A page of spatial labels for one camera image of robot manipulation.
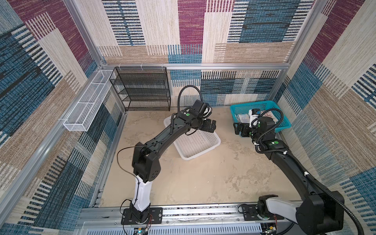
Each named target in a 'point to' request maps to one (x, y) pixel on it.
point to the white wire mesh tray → (82, 117)
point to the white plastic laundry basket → (195, 142)
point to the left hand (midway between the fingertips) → (209, 123)
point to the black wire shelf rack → (142, 88)
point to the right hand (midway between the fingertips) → (241, 125)
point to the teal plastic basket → (283, 123)
